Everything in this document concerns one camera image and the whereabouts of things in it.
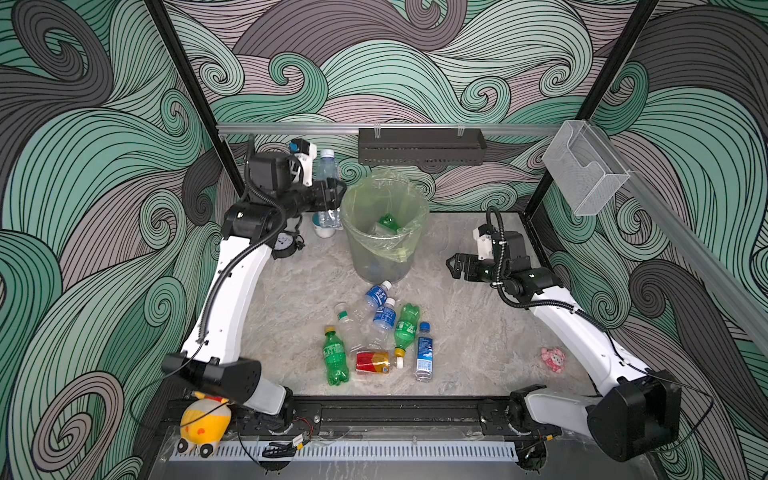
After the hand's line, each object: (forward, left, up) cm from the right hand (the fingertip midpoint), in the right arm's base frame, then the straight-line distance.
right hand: (462, 262), depth 81 cm
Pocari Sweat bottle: (-11, +22, -17) cm, 29 cm away
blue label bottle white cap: (-3, +24, -13) cm, 28 cm away
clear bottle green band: (-13, +31, -18) cm, 38 cm away
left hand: (+6, +33, +24) cm, 41 cm away
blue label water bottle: (-20, +10, -15) cm, 27 cm away
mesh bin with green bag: (+26, +22, -6) cm, 35 cm away
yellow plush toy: (-37, +63, -11) cm, 74 cm away
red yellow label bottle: (-23, +24, -14) cm, 36 cm away
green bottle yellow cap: (-13, +16, -14) cm, 25 cm away
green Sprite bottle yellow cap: (-22, +35, -13) cm, 43 cm away
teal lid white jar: (+26, +45, -17) cm, 55 cm away
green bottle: (+21, +20, -6) cm, 30 cm away
